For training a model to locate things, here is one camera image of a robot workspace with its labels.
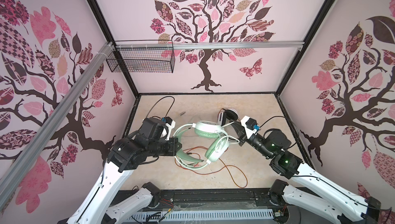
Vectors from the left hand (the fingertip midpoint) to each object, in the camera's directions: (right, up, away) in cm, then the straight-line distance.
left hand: (179, 149), depth 63 cm
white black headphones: (+28, +13, +36) cm, 47 cm away
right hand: (+23, +13, 0) cm, 26 cm away
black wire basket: (-28, +50, +32) cm, 66 cm away
